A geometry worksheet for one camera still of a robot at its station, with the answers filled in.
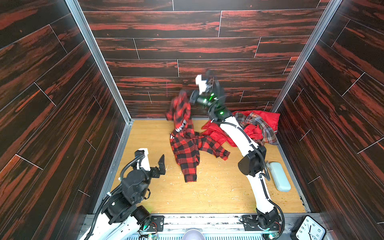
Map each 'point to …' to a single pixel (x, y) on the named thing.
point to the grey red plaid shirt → (269, 136)
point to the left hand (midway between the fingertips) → (156, 156)
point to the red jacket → (252, 131)
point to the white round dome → (193, 234)
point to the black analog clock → (305, 228)
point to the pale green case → (281, 182)
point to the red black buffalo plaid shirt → (188, 143)
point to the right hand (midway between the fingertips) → (180, 91)
